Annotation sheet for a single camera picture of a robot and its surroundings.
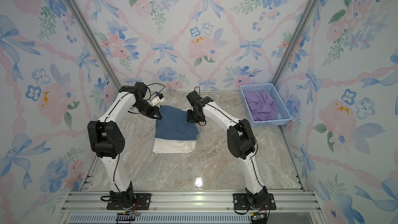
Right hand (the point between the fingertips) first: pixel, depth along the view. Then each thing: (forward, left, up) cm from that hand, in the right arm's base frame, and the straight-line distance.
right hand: (192, 119), depth 94 cm
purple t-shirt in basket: (+17, -49, -7) cm, 52 cm away
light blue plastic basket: (+7, -60, -6) cm, 61 cm away
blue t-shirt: (-5, +10, +1) cm, 11 cm away
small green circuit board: (-48, -33, -13) cm, 60 cm away
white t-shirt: (-14, +13, -6) cm, 20 cm away
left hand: (-2, +18, +5) cm, 19 cm away
